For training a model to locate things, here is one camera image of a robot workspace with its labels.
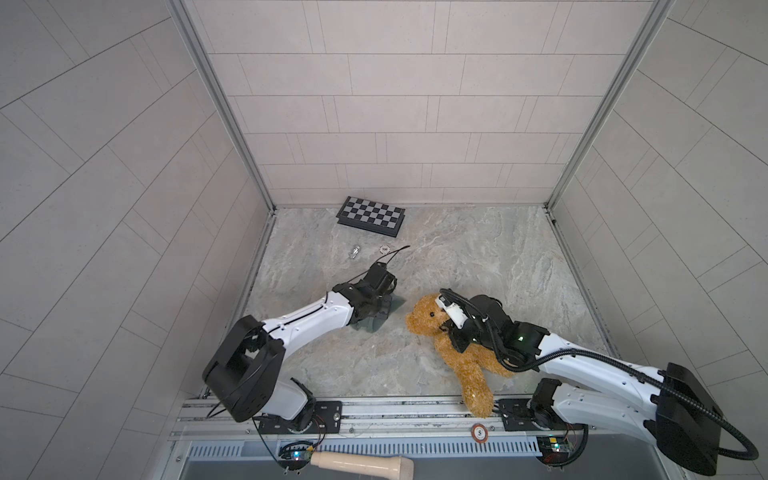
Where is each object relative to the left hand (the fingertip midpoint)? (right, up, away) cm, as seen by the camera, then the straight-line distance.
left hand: (389, 301), depth 87 cm
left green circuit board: (-20, -29, -22) cm, 42 cm away
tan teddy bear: (+20, -12, -17) cm, 29 cm away
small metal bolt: (-12, +14, +15) cm, 24 cm away
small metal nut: (-2, +14, +18) cm, 23 cm away
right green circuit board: (+39, -29, -19) cm, 52 cm away
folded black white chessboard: (-7, +26, +22) cm, 35 cm away
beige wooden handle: (+3, -29, -25) cm, 38 cm away
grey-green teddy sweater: (-1, 0, -11) cm, 11 cm away
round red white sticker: (+22, -27, -18) cm, 39 cm away
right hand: (+13, -5, -9) cm, 17 cm away
